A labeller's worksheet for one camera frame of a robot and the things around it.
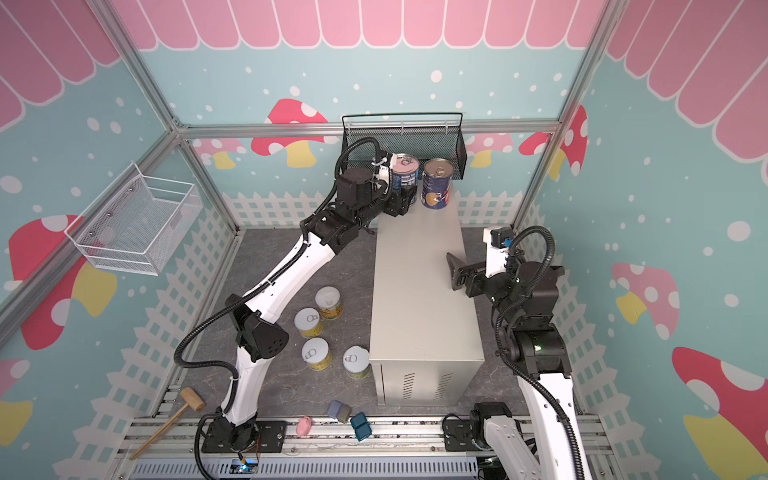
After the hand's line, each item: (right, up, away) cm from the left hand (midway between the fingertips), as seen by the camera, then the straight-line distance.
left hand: (401, 187), depth 76 cm
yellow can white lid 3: (-24, -45, +7) cm, 51 cm away
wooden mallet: (-56, -56, +3) cm, 79 cm away
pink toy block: (-25, -61, -1) cm, 66 cm away
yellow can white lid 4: (-12, -47, +5) cm, 49 cm away
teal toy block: (-10, -61, -1) cm, 61 cm away
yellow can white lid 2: (-28, -37, +13) cm, 48 cm away
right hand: (+14, -16, -12) cm, 25 cm away
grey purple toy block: (-16, -58, +1) cm, 60 cm away
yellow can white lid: (-22, -32, +14) cm, 41 cm away
